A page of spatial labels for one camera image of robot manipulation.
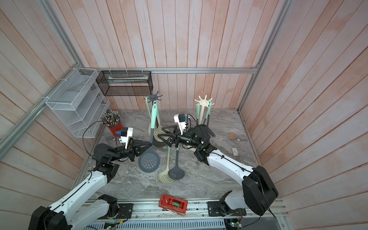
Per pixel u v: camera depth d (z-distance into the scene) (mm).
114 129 965
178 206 698
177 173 857
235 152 952
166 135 604
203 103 688
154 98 715
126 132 572
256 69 931
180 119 602
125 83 972
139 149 628
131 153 583
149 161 658
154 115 582
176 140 603
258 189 418
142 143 622
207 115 747
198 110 711
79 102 731
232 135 1040
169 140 624
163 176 837
